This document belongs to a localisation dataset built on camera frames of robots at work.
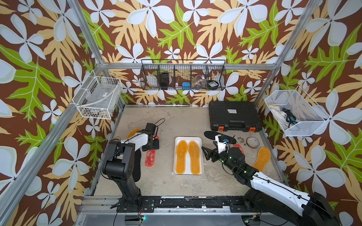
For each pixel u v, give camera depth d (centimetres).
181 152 93
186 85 94
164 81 102
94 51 84
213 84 96
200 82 95
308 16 71
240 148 96
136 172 84
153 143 86
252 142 99
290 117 77
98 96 80
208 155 70
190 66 92
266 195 54
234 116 108
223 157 68
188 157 91
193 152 93
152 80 100
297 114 78
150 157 91
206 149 72
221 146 68
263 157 91
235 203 74
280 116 79
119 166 48
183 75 97
